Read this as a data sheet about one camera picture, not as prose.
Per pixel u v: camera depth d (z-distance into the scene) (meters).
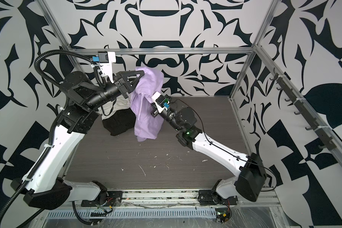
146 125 0.64
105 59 0.41
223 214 0.71
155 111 0.53
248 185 0.39
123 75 0.44
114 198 0.74
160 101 0.46
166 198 0.76
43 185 0.37
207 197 0.74
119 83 0.42
